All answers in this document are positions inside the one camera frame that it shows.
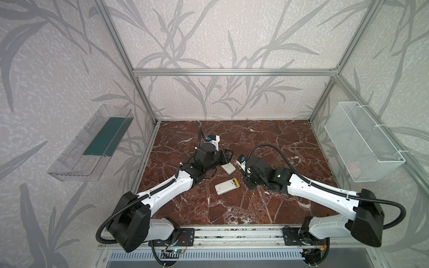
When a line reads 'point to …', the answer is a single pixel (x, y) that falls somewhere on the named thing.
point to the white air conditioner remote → (228, 167)
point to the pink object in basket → (355, 169)
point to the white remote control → (226, 186)
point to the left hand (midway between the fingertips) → (235, 148)
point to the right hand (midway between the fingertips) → (244, 169)
